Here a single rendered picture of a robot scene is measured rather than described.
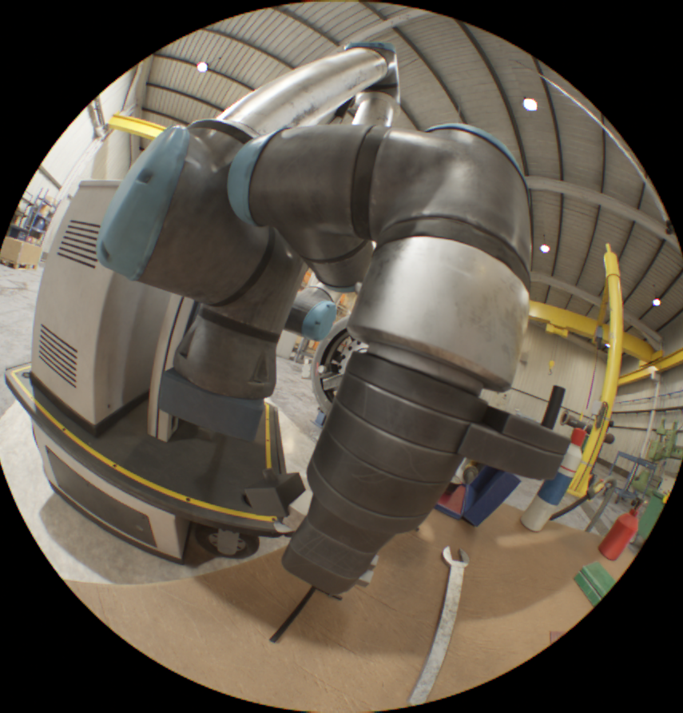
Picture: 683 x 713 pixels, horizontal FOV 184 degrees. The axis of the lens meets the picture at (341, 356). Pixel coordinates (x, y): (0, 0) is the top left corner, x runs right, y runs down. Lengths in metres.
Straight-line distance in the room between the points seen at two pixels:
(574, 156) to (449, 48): 4.53
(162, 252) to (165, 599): 0.26
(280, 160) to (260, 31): 8.85
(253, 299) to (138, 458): 0.41
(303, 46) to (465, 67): 4.25
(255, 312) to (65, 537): 0.81
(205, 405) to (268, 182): 0.27
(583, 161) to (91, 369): 9.48
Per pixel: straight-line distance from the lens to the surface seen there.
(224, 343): 0.30
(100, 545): 0.79
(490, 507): 0.42
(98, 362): 0.51
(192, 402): 0.32
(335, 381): 1.29
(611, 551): 0.70
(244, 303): 0.29
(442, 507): 0.42
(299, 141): 0.15
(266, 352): 0.32
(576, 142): 8.76
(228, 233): 0.22
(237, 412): 0.30
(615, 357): 4.22
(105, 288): 0.48
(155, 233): 0.19
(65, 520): 0.85
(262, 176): 0.16
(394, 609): 0.25
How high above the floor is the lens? 0.67
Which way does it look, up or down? 2 degrees down
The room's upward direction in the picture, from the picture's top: 21 degrees clockwise
